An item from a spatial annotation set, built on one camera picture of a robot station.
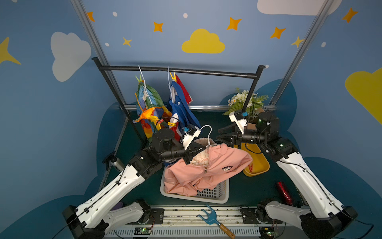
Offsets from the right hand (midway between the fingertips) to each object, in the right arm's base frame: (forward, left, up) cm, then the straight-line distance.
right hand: (221, 132), depth 63 cm
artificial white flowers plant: (+29, -12, -7) cm, 32 cm away
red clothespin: (+1, -24, -36) cm, 43 cm away
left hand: (-7, +6, -1) cm, 9 cm away
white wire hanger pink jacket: (-5, +5, -1) cm, 7 cm away
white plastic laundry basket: (-16, -4, -34) cm, 38 cm away
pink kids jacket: (-11, +5, -11) cm, 16 cm away
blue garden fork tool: (-28, +1, -35) cm, 45 cm away
